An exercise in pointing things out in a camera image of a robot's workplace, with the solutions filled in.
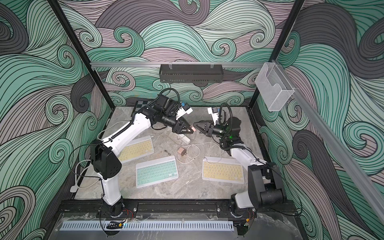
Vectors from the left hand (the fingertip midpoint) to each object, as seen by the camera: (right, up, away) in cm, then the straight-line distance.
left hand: (192, 128), depth 73 cm
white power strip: (-4, -9, +24) cm, 26 cm away
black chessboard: (-41, +16, +45) cm, 63 cm away
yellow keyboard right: (+19, -25, +14) cm, 34 cm away
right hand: (+1, +2, +1) cm, 3 cm away
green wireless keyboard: (-21, -26, +13) cm, 36 cm away
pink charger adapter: (-6, -16, +20) cm, 26 cm away
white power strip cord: (-65, -34, +8) cm, 74 cm away
